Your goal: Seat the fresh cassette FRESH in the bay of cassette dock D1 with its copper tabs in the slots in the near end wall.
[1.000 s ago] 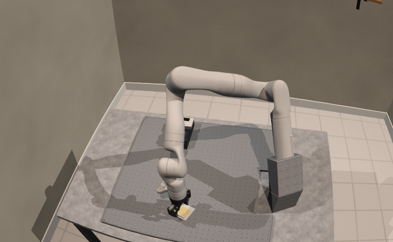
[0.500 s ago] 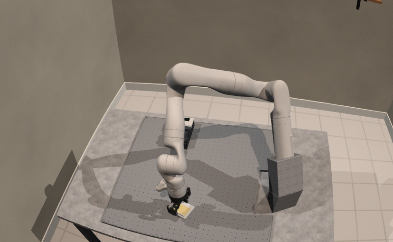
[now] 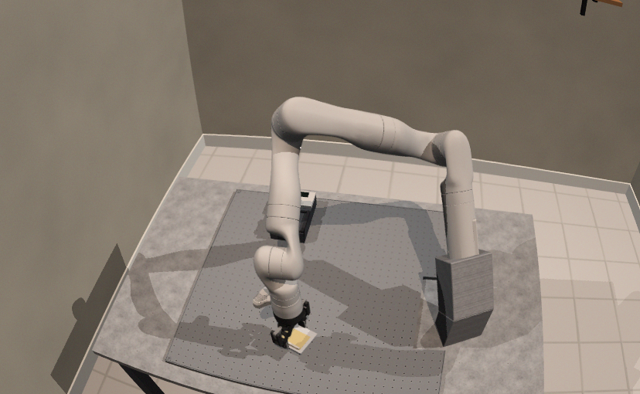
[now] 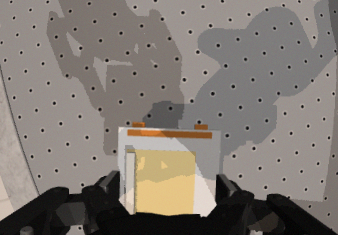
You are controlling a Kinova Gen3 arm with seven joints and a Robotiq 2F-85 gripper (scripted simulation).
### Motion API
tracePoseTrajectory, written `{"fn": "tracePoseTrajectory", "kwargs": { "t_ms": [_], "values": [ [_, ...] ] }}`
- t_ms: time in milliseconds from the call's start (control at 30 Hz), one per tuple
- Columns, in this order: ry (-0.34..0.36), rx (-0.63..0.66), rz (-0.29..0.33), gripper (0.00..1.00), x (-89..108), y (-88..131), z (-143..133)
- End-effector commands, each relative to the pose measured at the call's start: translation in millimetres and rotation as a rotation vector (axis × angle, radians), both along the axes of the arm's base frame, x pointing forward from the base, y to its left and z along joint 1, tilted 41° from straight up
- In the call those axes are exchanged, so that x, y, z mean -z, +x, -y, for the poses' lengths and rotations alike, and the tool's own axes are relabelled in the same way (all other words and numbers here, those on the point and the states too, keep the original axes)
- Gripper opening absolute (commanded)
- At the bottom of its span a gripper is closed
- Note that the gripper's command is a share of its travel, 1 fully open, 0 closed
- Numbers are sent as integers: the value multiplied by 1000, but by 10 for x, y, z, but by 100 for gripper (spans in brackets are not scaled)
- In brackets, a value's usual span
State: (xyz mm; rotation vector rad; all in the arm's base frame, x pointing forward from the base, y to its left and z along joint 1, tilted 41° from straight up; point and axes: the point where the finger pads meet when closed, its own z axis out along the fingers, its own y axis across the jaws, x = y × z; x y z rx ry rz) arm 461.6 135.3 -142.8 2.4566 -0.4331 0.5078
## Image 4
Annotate white bar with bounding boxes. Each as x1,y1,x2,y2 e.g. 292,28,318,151
126,152,136,215

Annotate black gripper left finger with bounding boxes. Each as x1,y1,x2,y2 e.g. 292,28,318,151
0,170,147,235

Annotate grey flat base plate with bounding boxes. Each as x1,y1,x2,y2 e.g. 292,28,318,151
0,0,338,234

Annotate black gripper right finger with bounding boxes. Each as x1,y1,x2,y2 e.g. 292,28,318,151
190,174,338,235

